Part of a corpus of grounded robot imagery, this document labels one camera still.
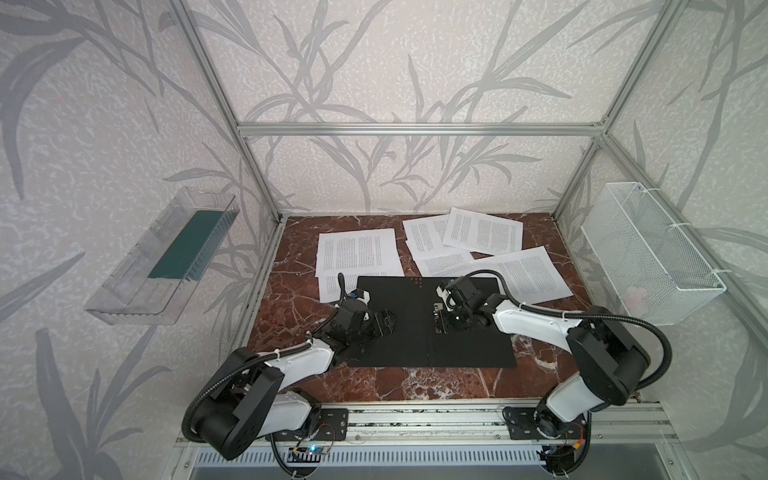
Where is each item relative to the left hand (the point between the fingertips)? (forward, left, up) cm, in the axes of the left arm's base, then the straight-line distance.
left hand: (391, 315), depth 89 cm
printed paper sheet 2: (+22, -21, -5) cm, 30 cm away
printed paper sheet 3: (+38, -35, -6) cm, 52 cm away
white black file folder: (-5, -7, -7) cm, 11 cm away
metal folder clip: (+2, -14, -2) cm, 14 cm away
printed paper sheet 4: (+36, -12, -6) cm, 38 cm away
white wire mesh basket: (-2, -58, +31) cm, 65 cm away
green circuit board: (-34, +20, -6) cm, 40 cm away
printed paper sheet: (+27, +13, -5) cm, 30 cm away
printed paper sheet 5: (+19, -49, -5) cm, 52 cm away
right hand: (+1, -14, -1) cm, 14 cm away
